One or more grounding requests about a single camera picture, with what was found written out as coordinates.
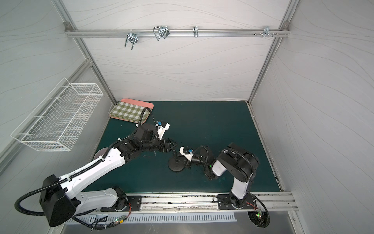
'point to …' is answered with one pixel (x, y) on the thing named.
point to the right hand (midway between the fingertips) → (176, 153)
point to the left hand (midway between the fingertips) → (175, 144)
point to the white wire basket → (56, 123)
